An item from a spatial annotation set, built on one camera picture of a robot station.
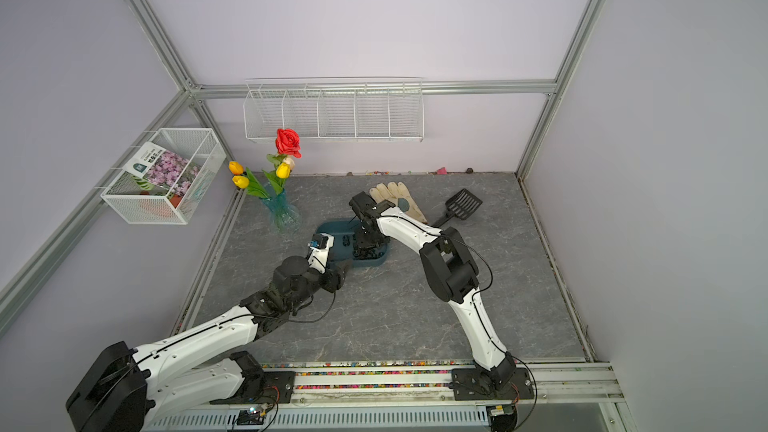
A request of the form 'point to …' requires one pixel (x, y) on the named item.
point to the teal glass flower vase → (285, 215)
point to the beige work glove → (397, 194)
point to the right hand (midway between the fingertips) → (367, 240)
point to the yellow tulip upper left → (235, 168)
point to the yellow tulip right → (283, 170)
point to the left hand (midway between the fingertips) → (343, 258)
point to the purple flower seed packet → (169, 171)
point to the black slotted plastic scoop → (463, 204)
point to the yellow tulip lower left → (240, 181)
